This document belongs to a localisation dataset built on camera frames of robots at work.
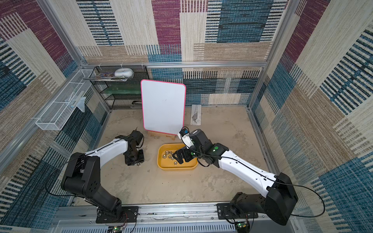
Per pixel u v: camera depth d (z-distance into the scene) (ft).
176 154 2.28
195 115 3.77
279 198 1.29
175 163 2.99
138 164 2.93
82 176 1.49
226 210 2.44
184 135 2.22
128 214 2.39
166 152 3.08
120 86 3.47
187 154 2.19
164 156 3.07
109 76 3.02
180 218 2.40
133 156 2.51
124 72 2.93
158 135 3.42
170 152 3.09
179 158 2.18
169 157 3.08
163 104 2.93
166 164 2.96
